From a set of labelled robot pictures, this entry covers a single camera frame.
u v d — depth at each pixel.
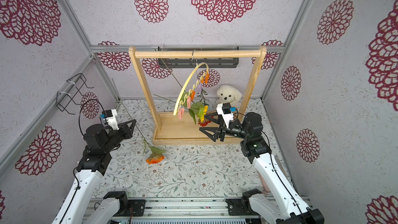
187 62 0.92
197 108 0.79
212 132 0.57
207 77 0.87
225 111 0.53
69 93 0.76
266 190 0.76
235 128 0.57
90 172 0.49
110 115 0.63
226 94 0.98
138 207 0.74
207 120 0.64
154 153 0.78
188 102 0.72
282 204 0.40
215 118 0.65
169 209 0.73
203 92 0.90
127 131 0.63
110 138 0.58
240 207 0.73
